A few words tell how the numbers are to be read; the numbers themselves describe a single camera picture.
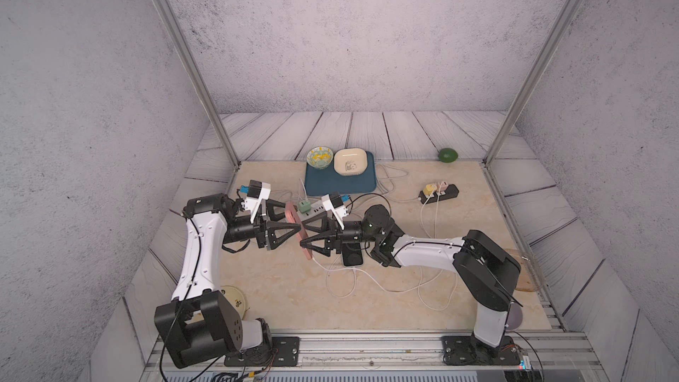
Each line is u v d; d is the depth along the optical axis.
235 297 0.83
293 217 0.61
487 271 0.47
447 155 1.19
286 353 0.73
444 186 1.04
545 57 0.87
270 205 0.66
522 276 0.88
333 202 0.63
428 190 1.03
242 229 0.60
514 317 0.75
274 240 0.60
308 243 0.63
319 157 1.19
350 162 1.18
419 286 0.85
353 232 0.66
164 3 0.75
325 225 0.70
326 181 1.14
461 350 0.73
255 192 0.57
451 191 1.08
